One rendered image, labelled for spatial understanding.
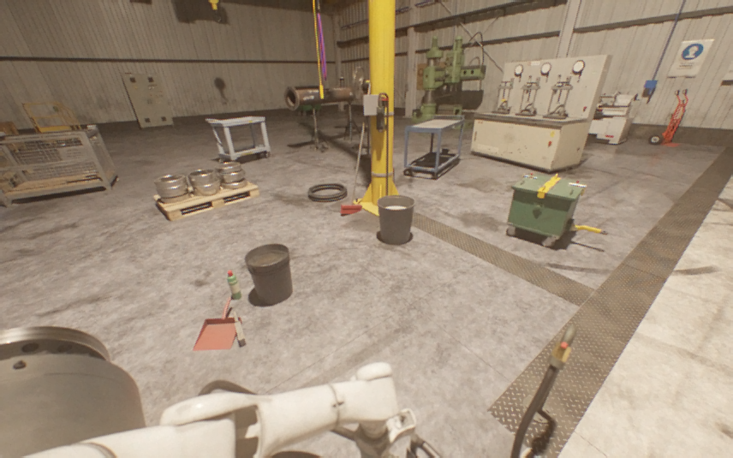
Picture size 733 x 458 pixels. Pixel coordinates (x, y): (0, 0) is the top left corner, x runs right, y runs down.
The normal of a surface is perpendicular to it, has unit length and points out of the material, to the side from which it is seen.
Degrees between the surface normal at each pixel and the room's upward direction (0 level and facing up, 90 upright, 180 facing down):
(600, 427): 0
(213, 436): 62
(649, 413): 0
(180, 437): 51
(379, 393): 39
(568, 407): 0
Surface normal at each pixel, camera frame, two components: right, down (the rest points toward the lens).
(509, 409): -0.03, -0.88
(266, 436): 0.78, -0.27
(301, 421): 0.51, -0.31
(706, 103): -0.81, 0.29
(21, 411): 0.35, -0.93
